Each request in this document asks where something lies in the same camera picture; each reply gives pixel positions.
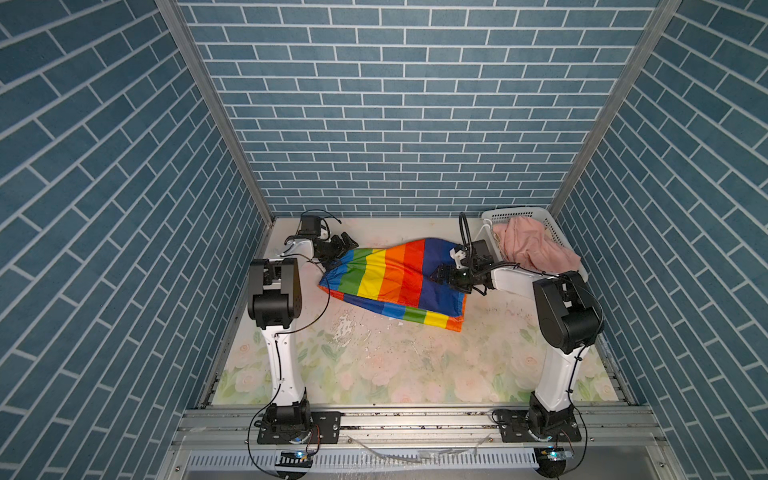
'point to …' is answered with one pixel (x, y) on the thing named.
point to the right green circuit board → (552, 458)
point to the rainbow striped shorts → (396, 281)
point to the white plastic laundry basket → (491, 217)
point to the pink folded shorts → (525, 242)
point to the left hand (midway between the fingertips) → (349, 249)
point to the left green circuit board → (295, 459)
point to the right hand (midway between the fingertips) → (438, 277)
